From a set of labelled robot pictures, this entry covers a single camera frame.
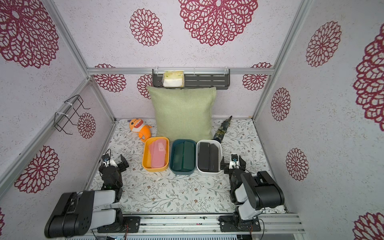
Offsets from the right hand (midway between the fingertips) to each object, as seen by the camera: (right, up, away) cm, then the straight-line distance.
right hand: (232, 155), depth 88 cm
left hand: (-69, -2, 0) cm, 69 cm away
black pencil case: (-16, -2, +4) cm, 17 cm away
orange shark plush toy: (-58, +14, +18) cm, 62 cm away
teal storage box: (-28, -10, +1) cm, 30 cm away
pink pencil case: (-46, +3, +9) cm, 47 cm away
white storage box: (-5, +4, +9) cm, 11 cm away
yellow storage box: (-54, -2, +10) cm, 55 cm away
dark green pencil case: (-26, -1, +6) cm, 26 cm away
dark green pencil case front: (-33, -2, +8) cm, 34 cm away
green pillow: (-29, +25, +1) cm, 38 cm away
